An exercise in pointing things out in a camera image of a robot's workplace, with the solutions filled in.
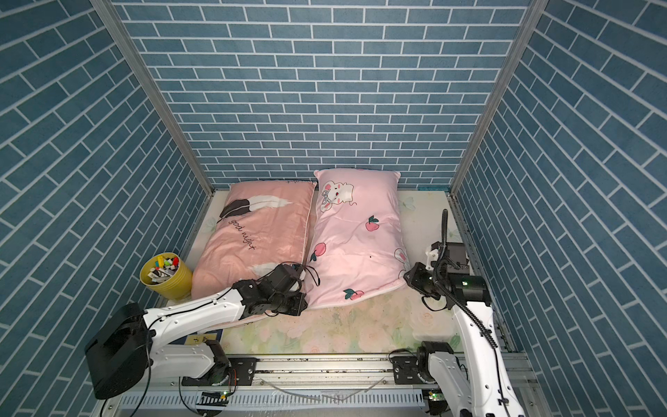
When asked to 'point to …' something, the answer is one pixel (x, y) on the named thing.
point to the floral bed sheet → (395, 321)
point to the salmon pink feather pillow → (261, 227)
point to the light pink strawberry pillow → (357, 247)
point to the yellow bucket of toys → (168, 275)
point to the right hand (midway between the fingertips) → (410, 277)
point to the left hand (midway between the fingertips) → (312, 309)
